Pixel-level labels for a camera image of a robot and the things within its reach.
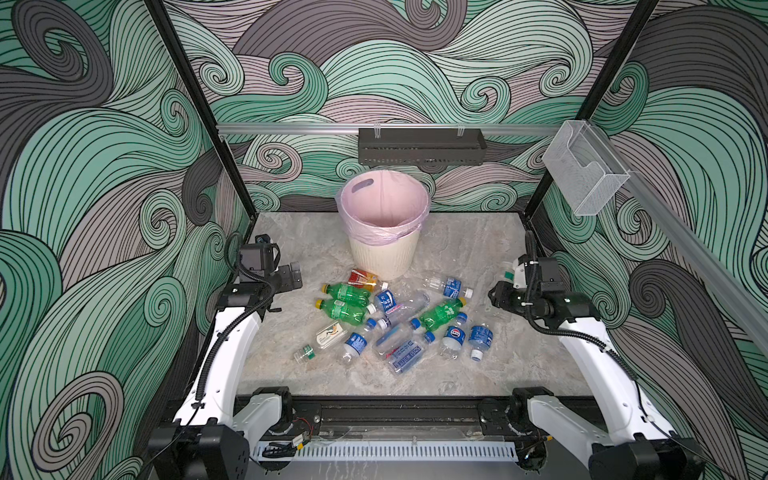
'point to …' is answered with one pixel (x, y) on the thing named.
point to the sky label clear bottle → (408, 354)
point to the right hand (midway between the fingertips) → (498, 295)
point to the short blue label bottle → (480, 339)
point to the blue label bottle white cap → (385, 300)
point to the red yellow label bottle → (362, 279)
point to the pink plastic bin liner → (382, 207)
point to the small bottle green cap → (307, 353)
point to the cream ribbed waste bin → (389, 262)
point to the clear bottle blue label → (450, 287)
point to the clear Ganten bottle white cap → (402, 314)
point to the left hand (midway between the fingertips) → (279, 270)
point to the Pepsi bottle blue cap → (454, 338)
